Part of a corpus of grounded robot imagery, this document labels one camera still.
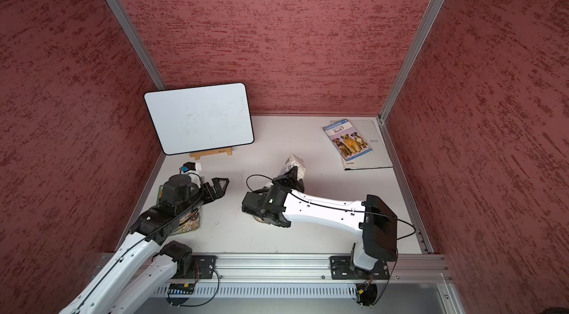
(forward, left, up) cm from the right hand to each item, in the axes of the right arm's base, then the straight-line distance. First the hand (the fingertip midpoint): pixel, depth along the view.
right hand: (299, 169), depth 72 cm
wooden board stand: (+22, +34, -18) cm, 45 cm away
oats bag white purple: (+3, +2, 0) cm, 4 cm away
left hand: (-2, +29, -9) cm, 30 cm away
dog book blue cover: (+31, -26, -23) cm, 46 cm away
